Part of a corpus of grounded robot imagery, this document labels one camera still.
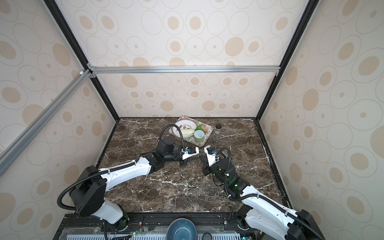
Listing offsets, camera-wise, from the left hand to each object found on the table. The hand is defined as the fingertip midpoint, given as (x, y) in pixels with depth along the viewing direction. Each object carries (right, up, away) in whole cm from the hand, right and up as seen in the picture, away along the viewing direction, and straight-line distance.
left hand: (201, 153), depth 75 cm
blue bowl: (-10, -36, -4) cm, 37 cm away
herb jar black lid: (+13, +13, +28) cm, 33 cm away
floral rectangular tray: (+7, +12, +37) cm, 40 cm away
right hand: (0, -2, +2) cm, 3 cm away
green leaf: (0, +14, +28) cm, 31 cm away
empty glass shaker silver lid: (+12, +7, +27) cm, 30 cm away
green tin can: (-1, +8, +27) cm, 28 cm away
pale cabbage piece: (-9, +10, +31) cm, 34 cm away
